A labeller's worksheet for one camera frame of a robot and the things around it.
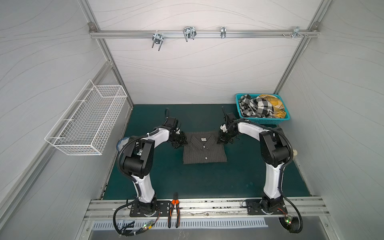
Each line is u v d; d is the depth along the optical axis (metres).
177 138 0.82
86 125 0.69
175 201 0.75
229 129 0.86
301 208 0.74
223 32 0.78
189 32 0.77
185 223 0.70
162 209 0.74
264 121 1.04
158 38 0.80
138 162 0.49
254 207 0.74
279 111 1.04
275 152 0.54
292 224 0.72
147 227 0.68
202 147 0.93
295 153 0.82
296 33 0.77
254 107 1.04
